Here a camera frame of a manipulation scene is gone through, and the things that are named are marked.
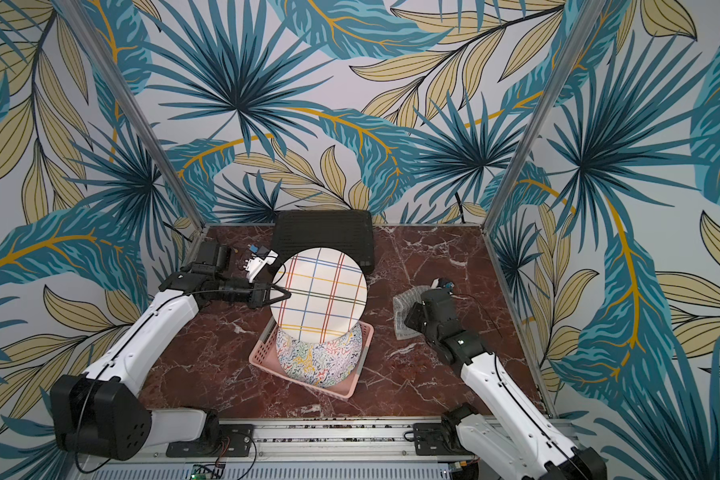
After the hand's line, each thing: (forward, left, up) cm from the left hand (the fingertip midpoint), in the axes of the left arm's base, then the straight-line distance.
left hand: (285, 298), depth 74 cm
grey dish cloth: (+1, -30, -4) cm, 30 cm away
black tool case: (+40, +7, -18) cm, 44 cm away
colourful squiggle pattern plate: (-10, -8, -20) cm, 24 cm away
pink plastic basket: (-8, +8, -19) cm, 22 cm away
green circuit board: (-35, +19, -25) cm, 47 cm away
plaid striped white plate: (+3, -10, -3) cm, 11 cm away
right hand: (+2, -33, -7) cm, 34 cm away
